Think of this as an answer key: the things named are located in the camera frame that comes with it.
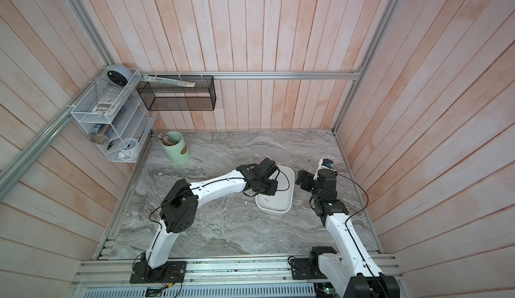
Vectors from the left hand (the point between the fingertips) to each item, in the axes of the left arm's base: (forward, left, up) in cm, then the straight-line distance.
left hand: (273, 192), depth 88 cm
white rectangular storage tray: (-2, -4, -5) cm, 7 cm away
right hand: (+5, -14, +9) cm, 18 cm away
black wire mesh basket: (+48, +49, +19) cm, 71 cm away
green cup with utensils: (+20, +47, +6) cm, 51 cm away
